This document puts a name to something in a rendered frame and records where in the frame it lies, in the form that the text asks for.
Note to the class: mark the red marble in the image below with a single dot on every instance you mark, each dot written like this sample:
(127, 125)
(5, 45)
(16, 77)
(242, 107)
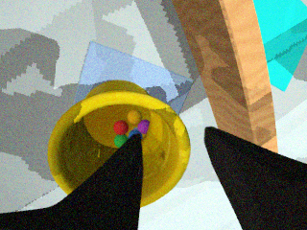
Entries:
(120, 127)

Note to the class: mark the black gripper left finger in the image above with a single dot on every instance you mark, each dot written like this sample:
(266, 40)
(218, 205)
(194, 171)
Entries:
(108, 200)

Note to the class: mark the yellow cup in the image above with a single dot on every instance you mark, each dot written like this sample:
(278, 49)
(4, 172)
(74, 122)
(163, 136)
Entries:
(83, 139)

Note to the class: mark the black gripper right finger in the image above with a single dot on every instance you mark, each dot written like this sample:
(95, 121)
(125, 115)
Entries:
(267, 190)

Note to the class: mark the purple marble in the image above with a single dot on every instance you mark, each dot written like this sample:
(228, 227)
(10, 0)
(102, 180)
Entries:
(143, 126)

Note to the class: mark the green marble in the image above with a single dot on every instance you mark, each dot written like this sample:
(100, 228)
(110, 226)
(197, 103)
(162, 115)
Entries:
(120, 139)

